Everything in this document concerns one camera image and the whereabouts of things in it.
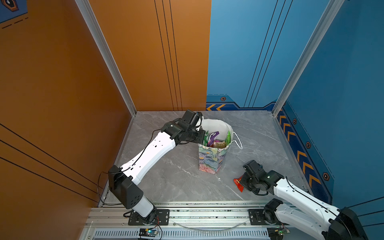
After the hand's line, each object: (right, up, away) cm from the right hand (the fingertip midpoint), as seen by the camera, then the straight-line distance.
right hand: (238, 183), depth 82 cm
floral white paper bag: (-16, +15, -5) cm, 22 cm away
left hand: (-20, +27, -6) cm, 34 cm away
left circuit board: (-46, -19, -11) cm, 51 cm away
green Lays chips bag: (-6, +25, -3) cm, 26 cm away
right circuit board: (+16, -17, -13) cm, 27 cm away
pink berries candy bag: (-15, +25, +3) cm, 29 cm away
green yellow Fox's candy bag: (-18, +25, +1) cm, 31 cm away
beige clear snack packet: (-10, +22, +1) cm, 24 cm away
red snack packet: (0, +1, +1) cm, 2 cm away
